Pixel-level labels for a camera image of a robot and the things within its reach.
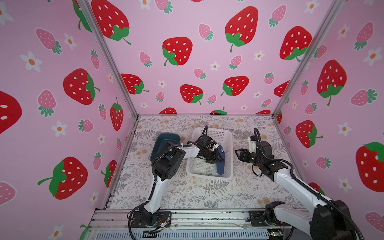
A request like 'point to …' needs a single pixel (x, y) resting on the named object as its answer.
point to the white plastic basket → (197, 168)
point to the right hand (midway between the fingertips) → (238, 151)
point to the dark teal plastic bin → (161, 140)
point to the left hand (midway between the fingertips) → (224, 161)
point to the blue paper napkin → (221, 160)
